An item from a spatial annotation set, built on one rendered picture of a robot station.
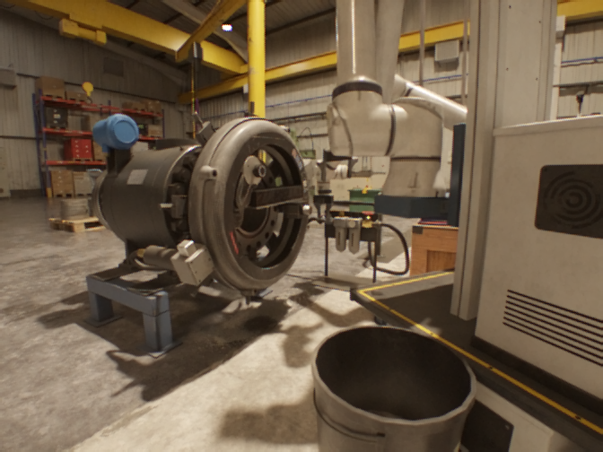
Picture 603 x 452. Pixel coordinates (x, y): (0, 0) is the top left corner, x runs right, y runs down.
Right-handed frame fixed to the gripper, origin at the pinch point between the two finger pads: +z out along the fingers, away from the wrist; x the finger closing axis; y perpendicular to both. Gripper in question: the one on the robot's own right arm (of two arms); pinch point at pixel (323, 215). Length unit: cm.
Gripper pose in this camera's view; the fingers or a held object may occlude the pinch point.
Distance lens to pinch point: 196.3
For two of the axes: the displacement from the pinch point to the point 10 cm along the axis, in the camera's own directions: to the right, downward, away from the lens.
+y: -4.8, 1.4, -8.7
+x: 8.8, 0.8, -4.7
